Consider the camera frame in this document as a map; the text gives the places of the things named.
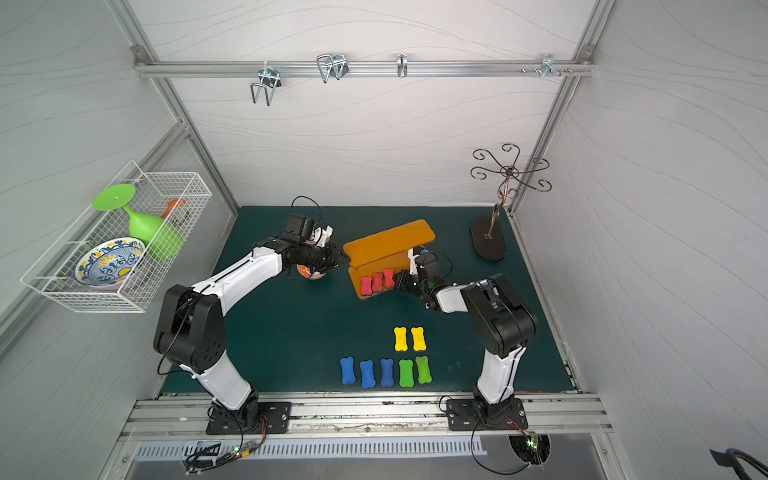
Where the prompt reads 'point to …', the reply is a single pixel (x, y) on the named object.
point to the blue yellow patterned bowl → (110, 263)
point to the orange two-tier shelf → (387, 249)
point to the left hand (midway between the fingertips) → (349, 261)
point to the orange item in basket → (170, 206)
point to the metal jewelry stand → (489, 233)
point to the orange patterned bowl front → (306, 272)
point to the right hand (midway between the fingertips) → (393, 274)
